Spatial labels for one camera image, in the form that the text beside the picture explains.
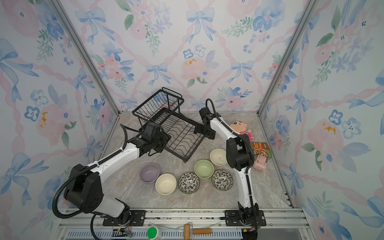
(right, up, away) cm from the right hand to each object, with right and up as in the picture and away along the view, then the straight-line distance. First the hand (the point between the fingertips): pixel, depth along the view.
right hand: (202, 134), depth 100 cm
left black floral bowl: (-8, -27, -15) cm, 32 cm away
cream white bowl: (-21, -27, -17) cm, 38 cm away
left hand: (-18, -2, -14) cm, 23 cm away
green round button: (-22, -41, -37) cm, 59 cm away
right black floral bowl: (+11, -26, -15) cm, 32 cm away
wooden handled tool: (-8, -44, -31) cm, 54 cm away
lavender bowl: (-32, -22, -13) cm, 41 cm away
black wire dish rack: (-29, +19, +14) cm, 37 cm away
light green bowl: (+1, -20, -11) cm, 23 cm away
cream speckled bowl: (+10, -14, -7) cm, 18 cm away
